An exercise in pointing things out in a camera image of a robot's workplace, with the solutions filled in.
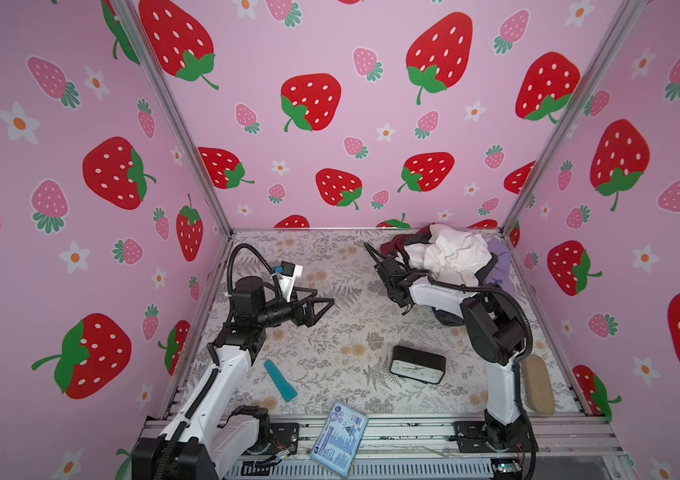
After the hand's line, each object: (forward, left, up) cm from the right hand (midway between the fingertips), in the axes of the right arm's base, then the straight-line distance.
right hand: (415, 276), depth 99 cm
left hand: (-22, +26, +17) cm, 38 cm away
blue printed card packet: (-50, +18, -1) cm, 53 cm away
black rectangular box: (-31, 0, +1) cm, 31 cm away
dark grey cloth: (-1, -20, +6) cm, 21 cm away
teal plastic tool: (-39, +35, -7) cm, 53 cm away
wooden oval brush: (-30, -34, -5) cm, 45 cm away
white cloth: (+3, -9, +10) cm, 14 cm away
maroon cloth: (+18, +7, -4) cm, 20 cm away
